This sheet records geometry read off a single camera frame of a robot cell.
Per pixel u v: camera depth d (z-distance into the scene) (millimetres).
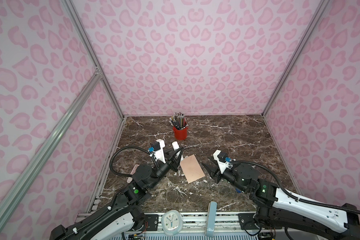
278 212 600
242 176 490
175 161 596
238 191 558
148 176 487
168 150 628
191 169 910
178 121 977
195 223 744
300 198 464
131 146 1034
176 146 626
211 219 731
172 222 716
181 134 1062
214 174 580
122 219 593
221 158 534
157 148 565
